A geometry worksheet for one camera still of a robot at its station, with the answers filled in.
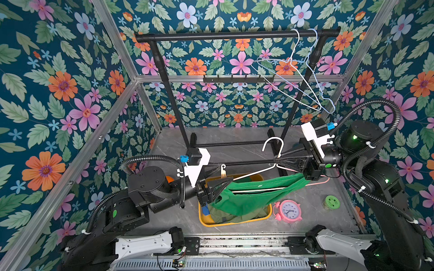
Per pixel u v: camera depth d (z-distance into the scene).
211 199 0.40
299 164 0.42
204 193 0.37
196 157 0.35
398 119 0.29
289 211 0.82
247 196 0.56
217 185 0.40
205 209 0.81
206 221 0.80
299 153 0.40
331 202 0.82
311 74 0.63
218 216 0.77
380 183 0.34
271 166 0.45
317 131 0.35
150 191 0.31
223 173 0.47
